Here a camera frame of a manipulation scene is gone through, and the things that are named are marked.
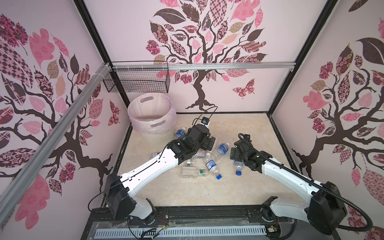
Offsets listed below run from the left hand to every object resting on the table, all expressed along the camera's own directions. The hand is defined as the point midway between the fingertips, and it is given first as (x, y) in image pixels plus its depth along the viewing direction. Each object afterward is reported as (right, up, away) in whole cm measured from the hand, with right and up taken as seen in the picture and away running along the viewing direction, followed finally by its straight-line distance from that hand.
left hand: (204, 136), depth 76 cm
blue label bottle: (+13, -9, +17) cm, 23 cm away
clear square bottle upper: (-8, -17, +14) cm, 23 cm away
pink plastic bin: (-35, +14, +27) cm, 46 cm away
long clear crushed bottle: (-1, -13, +16) cm, 21 cm away
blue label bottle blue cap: (+5, -18, +10) cm, 21 cm away
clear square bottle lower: (-7, -23, +13) cm, 27 cm away
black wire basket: (-42, +38, +19) cm, 60 cm away
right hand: (+22, -9, +10) cm, 25 cm away
